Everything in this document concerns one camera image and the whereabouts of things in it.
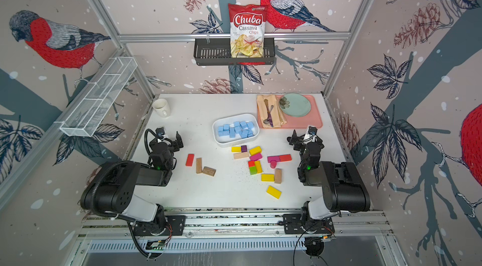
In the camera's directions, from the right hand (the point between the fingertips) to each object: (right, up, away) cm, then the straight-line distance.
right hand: (304, 130), depth 91 cm
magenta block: (-24, -14, +2) cm, 27 cm away
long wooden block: (-52, -17, -1) cm, 55 cm away
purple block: (-30, -10, +3) cm, 32 cm away
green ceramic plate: (+2, +13, +23) cm, 27 cm away
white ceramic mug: (-77, +12, +13) cm, 79 cm away
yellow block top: (-24, -11, +4) cm, 27 cm away
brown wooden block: (-47, -19, -3) cm, 50 cm away
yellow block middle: (-19, -22, -5) cm, 29 cm away
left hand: (-66, 0, 0) cm, 66 cm away
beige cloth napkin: (-10, +7, +19) cm, 23 cm away
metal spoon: (-17, +4, +16) cm, 23 cm away
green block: (-25, -19, -2) cm, 32 cm away
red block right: (-8, -14, +3) cm, 17 cm away
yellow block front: (-16, -27, -8) cm, 33 cm away
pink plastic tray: (+11, +5, +19) cm, 22 cm away
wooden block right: (-14, -21, -6) cm, 25 cm away
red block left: (-57, -15, +2) cm, 60 cm away
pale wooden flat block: (-31, -13, +2) cm, 34 cm away
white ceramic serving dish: (-36, -1, +11) cm, 38 cm away
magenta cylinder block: (-16, -16, -2) cm, 23 cm away
